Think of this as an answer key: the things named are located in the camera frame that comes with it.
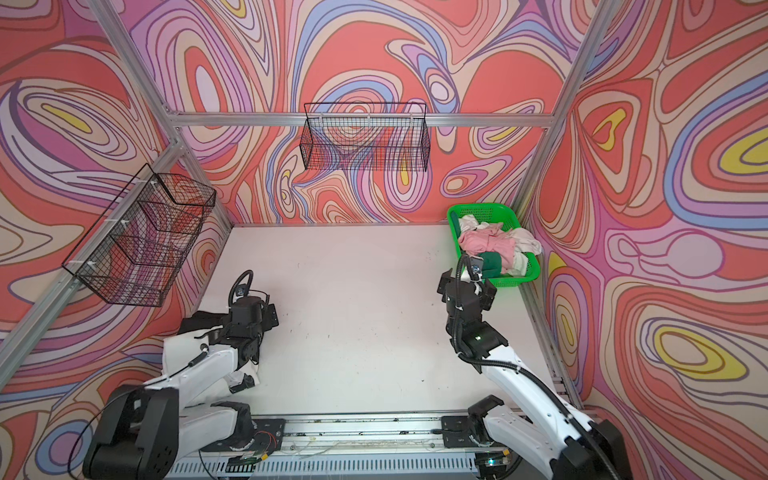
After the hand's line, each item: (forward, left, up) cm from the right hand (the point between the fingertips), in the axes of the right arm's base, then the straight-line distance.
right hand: (470, 281), depth 80 cm
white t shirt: (-11, +80, -11) cm, 81 cm away
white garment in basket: (+22, -25, -10) cm, 35 cm away
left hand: (+1, +62, -13) cm, 63 cm away
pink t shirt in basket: (+28, -17, -13) cm, 35 cm away
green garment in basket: (+18, -15, -17) cm, 29 cm away
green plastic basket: (+41, -21, -13) cm, 48 cm away
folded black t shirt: (-2, +79, -14) cm, 80 cm away
